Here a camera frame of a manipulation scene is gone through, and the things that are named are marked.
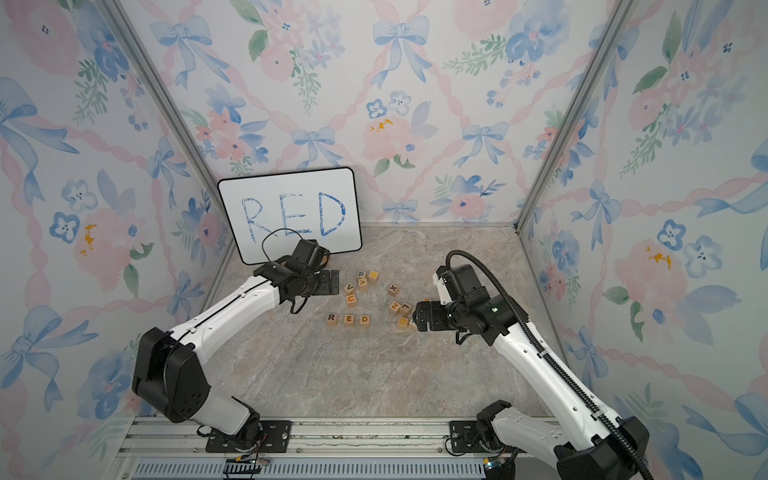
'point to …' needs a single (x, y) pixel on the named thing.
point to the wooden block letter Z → (394, 308)
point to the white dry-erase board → (269, 213)
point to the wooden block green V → (349, 288)
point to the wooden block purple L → (404, 308)
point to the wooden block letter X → (393, 289)
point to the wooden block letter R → (332, 320)
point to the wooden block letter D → (365, 320)
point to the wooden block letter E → (349, 320)
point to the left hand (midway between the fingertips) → (325, 280)
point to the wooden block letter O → (373, 276)
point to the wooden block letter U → (351, 300)
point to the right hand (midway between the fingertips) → (432, 313)
